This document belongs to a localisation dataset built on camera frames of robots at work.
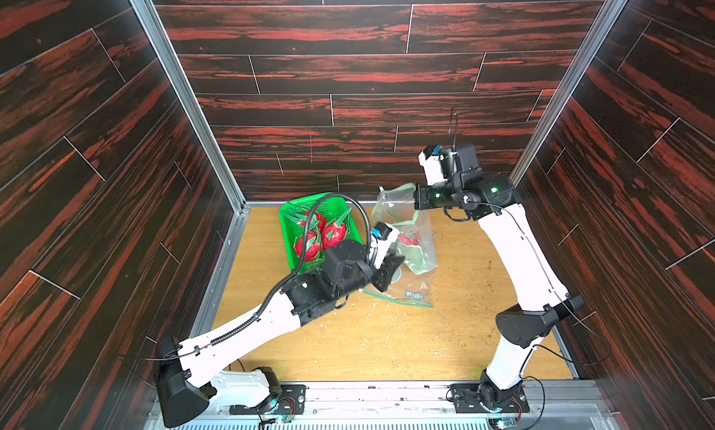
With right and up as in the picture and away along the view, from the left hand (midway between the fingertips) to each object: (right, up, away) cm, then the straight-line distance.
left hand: (400, 255), depth 65 cm
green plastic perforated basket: (-19, +8, +34) cm, 40 cm away
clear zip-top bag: (+2, +13, +19) cm, 24 cm away
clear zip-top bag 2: (+9, -14, +30) cm, 35 cm away
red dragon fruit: (+6, +3, +24) cm, 25 cm away
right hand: (+7, +16, +10) cm, 20 cm away
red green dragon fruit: (-24, +10, +40) cm, 47 cm away
